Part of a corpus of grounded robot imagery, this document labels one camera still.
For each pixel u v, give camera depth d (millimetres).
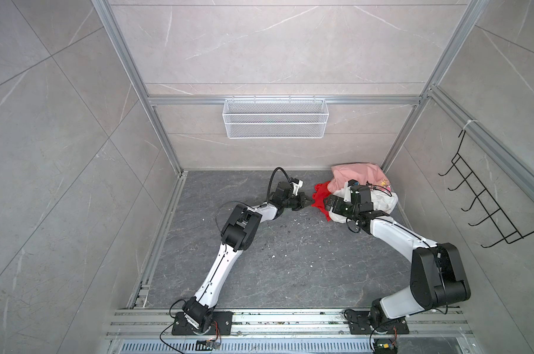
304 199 987
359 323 728
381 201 983
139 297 817
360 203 699
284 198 906
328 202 822
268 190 900
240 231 663
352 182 818
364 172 1059
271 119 1009
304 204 973
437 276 435
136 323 748
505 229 610
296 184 1007
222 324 731
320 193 1045
